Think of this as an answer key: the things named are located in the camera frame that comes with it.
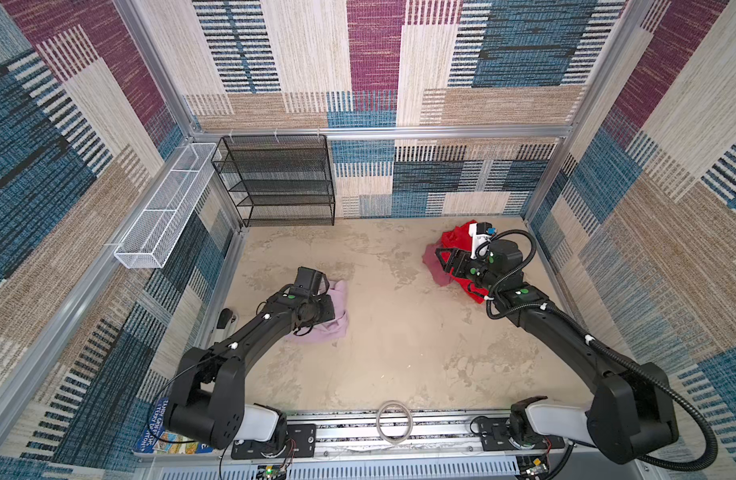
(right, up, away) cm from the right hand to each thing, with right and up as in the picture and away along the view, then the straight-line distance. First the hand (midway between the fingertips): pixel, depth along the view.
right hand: (444, 255), depth 82 cm
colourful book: (-70, -43, -11) cm, 83 cm away
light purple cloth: (-30, -22, +7) cm, 38 cm away
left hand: (-32, -15, +7) cm, 36 cm away
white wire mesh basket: (-71, +6, -9) cm, 72 cm away
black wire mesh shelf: (-53, +27, +29) cm, 66 cm away
